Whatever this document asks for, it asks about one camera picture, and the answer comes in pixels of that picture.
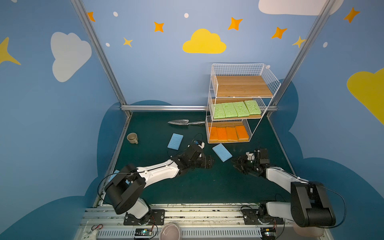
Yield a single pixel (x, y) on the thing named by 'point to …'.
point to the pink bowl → (170, 231)
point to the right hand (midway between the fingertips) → (233, 160)
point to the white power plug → (91, 235)
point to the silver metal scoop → (185, 122)
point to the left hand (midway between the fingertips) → (207, 159)
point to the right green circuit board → (268, 233)
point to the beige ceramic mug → (132, 138)
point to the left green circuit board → (143, 232)
